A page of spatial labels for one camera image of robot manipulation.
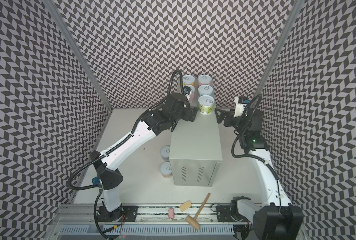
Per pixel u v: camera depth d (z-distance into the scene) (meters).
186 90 0.59
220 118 0.65
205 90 0.72
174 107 0.51
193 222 0.71
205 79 0.77
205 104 0.66
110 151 0.45
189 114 0.63
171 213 0.73
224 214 0.74
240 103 0.62
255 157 0.50
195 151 0.58
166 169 0.82
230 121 0.63
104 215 0.67
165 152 0.90
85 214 0.75
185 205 0.77
